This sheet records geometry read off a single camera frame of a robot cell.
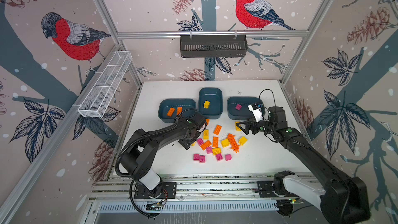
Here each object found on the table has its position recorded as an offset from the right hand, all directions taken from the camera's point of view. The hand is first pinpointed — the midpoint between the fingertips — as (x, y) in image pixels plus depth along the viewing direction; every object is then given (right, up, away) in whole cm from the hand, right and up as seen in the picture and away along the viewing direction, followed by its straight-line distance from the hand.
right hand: (242, 123), depth 80 cm
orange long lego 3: (-37, +4, +22) cm, 43 cm away
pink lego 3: (-23, -13, +9) cm, 28 cm away
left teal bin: (-47, +8, +24) cm, 53 cm away
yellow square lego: (+2, -12, +8) cm, 15 cm away
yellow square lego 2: (-8, -13, +7) cm, 17 cm away
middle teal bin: (-13, +14, +29) cm, 35 cm away
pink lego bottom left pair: (-21, -20, +3) cm, 30 cm away
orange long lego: (-12, -7, +14) cm, 20 cm away
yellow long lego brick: (-4, -2, -5) cm, 6 cm away
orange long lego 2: (-13, -13, +9) cm, 21 cm away
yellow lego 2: (-19, -10, +12) cm, 25 cm away
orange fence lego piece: (-3, -14, +7) cm, 16 cm away
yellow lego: (-13, -17, +5) cm, 22 cm away
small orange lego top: (-18, -2, +17) cm, 25 cm away
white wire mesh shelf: (-71, +11, -10) cm, 73 cm away
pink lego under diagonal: (-17, -16, +5) cm, 24 cm away
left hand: (-26, -11, +7) cm, 29 cm away
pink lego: (-7, -19, +2) cm, 21 cm away
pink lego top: (+4, +7, +23) cm, 24 cm away
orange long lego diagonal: (-19, -14, +7) cm, 25 cm away
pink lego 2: (-25, -20, +3) cm, 32 cm away
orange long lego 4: (-43, +3, +22) cm, 49 cm away
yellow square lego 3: (-18, +8, +24) cm, 31 cm away
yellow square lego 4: (-26, -14, +8) cm, 31 cm away
